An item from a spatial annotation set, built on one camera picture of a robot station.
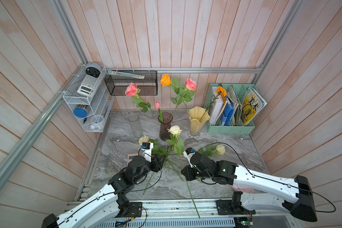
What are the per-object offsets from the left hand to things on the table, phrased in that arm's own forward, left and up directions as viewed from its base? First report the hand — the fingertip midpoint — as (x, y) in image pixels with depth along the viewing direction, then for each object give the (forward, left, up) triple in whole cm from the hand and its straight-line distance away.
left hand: (161, 157), depth 75 cm
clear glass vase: (+25, +19, +2) cm, 31 cm away
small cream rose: (+5, -10, +2) cm, 11 cm away
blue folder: (+31, -44, -1) cm, 54 cm away
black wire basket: (+54, +35, +8) cm, 65 cm away
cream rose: (+19, +13, -12) cm, 27 cm away
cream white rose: (+13, -33, -16) cm, 39 cm away
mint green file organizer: (+43, -51, +7) cm, 67 cm away
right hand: (-7, -10, -3) cm, 13 cm away
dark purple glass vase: (+21, -1, -10) cm, 24 cm away
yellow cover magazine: (+38, -63, +3) cm, 74 cm away
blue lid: (+19, +45, +14) cm, 51 cm away
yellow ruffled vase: (+30, -24, -1) cm, 39 cm away
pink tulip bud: (+26, +3, +13) cm, 29 cm away
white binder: (+33, -35, +10) cm, 49 cm away
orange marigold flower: (+36, -36, +17) cm, 54 cm away
